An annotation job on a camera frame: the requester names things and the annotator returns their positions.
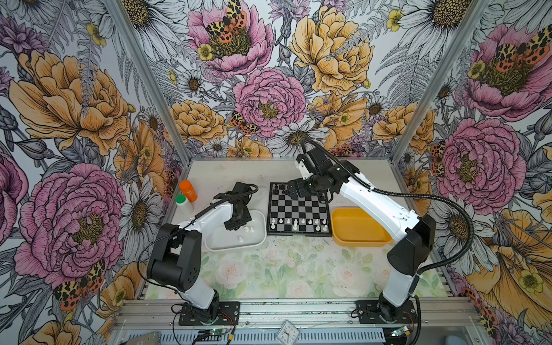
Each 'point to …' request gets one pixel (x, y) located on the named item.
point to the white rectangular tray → (218, 237)
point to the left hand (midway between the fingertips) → (239, 227)
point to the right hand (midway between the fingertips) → (301, 195)
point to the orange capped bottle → (188, 190)
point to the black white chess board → (301, 217)
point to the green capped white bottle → (182, 205)
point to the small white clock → (288, 334)
